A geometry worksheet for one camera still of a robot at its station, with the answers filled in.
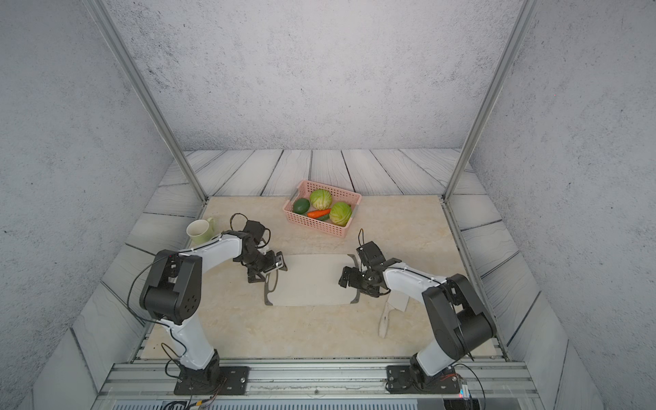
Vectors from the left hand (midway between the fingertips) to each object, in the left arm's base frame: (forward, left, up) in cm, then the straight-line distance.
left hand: (282, 272), depth 94 cm
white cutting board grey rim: (-2, -10, -2) cm, 11 cm away
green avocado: (+31, -5, +2) cm, 32 cm away
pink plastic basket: (+42, -5, +1) cm, 42 cm away
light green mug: (+15, +32, +6) cm, 36 cm away
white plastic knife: (-11, -40, -2) cm, 41 cm away
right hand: (-6, -24, +1) cm, 25 cm away
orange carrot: (+28, -13, +1) cm, 31 cm away
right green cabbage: (+23, -22, +6) cm, 32 cm away
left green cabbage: (+32, -14, +5) cm, 35 cm away
